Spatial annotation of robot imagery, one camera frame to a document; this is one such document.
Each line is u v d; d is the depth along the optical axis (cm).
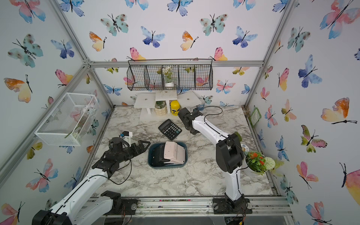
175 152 84
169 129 104
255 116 110
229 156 51
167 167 86
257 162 71
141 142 73
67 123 73
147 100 104
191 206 75
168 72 95
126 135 74
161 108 108
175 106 105
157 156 87
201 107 114
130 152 70
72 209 42
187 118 66
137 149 71
